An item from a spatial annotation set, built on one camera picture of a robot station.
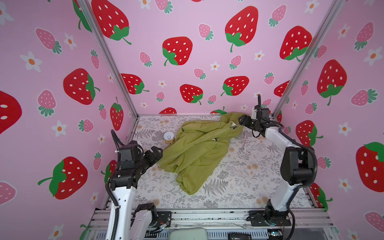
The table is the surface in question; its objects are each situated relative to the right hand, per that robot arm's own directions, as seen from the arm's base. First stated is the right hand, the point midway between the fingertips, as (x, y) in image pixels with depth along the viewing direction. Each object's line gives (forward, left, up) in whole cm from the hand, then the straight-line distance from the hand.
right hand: (243, 119), depth 96 cm
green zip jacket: (-18, +26, -12) cm, 33 cm away
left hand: (-35, +46, +6) cm, 58 cm away
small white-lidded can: (-12, +49, -10) cm, 51 cm away
